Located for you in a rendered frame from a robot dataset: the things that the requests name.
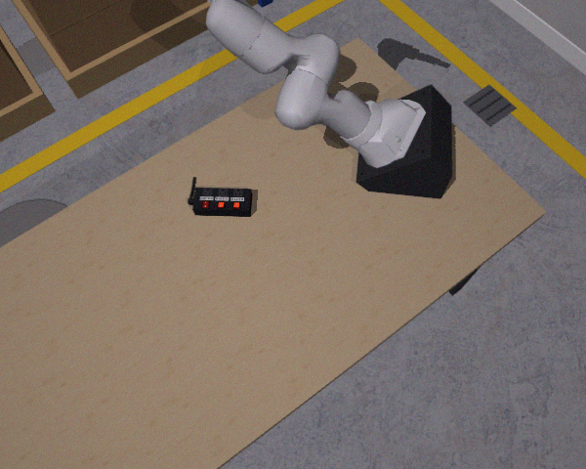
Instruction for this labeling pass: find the black power strip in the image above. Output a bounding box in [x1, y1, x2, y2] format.
[188, 177, 252, 217]

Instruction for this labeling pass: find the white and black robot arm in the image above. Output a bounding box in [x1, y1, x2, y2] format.
[206, 0, 426, 168]

